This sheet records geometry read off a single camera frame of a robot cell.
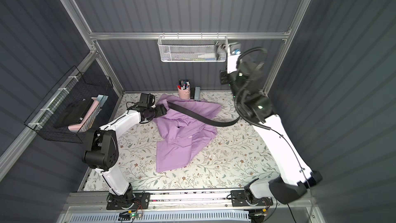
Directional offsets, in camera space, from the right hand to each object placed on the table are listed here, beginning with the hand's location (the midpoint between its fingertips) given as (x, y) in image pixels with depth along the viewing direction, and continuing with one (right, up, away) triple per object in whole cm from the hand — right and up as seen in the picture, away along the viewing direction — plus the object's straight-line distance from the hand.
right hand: (229, 60), depth 57 cm
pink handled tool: (-63, -27, +7) cm, 69 cm away
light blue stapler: (-13, -8, +58) cm, 60 cm away
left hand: (-34, -21, +37) cm, 55 cm away
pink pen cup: (-23, -9, +54) cm, 59 cm away
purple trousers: (-23, -35, +36) cm, 56 cm away
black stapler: (-18, -7, +58) cm, 61 cm away
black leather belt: (-9, -25, +29) cm, 39 cm away
